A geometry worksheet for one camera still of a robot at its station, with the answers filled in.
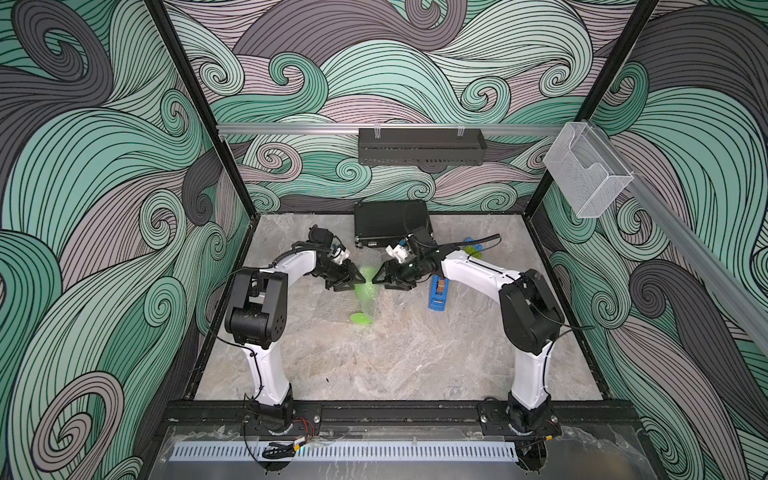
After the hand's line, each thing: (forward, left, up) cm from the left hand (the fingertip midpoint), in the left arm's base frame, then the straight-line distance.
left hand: (360, 280), depth 92 cm
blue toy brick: (+18, -43, -5) cm, 46 cm away
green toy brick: (+16, -40, -5) cm, 44 cm away
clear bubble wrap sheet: (+8, -3, +1) cm, 9 cm away
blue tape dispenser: (-2, -25, -4) cm, 26 cm away
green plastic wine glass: (-5, -2, -1) cm, 5 cm away
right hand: (-4, -5, +4) cm, 8 cm away
